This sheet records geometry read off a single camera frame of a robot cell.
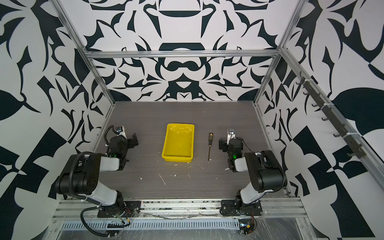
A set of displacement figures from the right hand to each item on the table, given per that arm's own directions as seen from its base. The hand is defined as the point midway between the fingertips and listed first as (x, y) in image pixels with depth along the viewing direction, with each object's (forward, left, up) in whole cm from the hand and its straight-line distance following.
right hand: (231, 136), depth 94 cm
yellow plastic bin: (-4, +32, +1) cm, 33 cm away
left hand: (+1, +65, +5) cm, 65 cm away
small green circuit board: (-45, -1, -6) cm, 45 cm away
